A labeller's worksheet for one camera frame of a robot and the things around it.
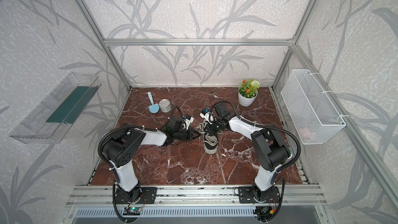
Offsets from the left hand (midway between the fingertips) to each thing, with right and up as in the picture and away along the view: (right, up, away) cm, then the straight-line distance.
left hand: (202, 131), depth 91 cm
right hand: (+2, +3, 0) cm, 4 cm away
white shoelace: (0, +2, +3) cm, 4 cm away
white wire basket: (+46, +11, -30) cm, 56 cm away
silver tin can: (-26, +15, +13) cm, 33 cm away
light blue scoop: (-35, +13, +17) cm, 41 cm away
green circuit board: (-32, -33, -19) cm, 50 cm away
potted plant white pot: (+29, +24, +8) cm, 39 cm away
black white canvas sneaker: (+5, -4, 0) cm, 7 cm away
